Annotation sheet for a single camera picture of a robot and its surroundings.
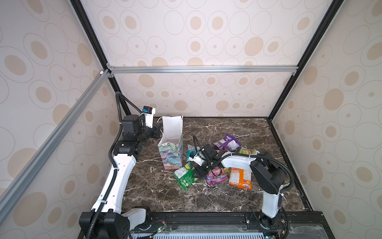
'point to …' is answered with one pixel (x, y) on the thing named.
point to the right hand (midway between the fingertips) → (200, 170)
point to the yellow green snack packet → (243, 150)
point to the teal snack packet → (190, 148)
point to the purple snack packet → (229, 143)
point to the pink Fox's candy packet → (216, 175)
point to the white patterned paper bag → (170, 146)
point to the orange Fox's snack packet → (240, 178)
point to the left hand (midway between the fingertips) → (165, 122)
